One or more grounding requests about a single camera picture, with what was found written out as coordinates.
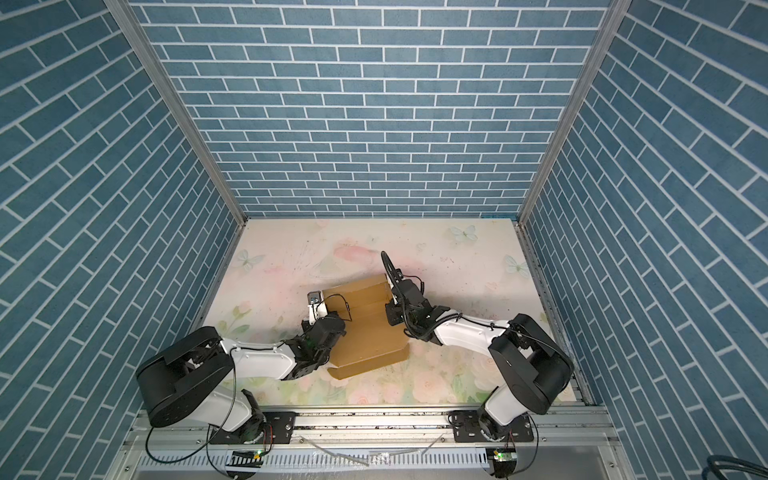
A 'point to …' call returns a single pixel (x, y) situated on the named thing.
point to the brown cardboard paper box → (369, 342)
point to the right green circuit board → (504, 456)
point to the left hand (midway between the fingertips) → (331, 309)
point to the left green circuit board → (246, 458)
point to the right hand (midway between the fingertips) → (387, 299)
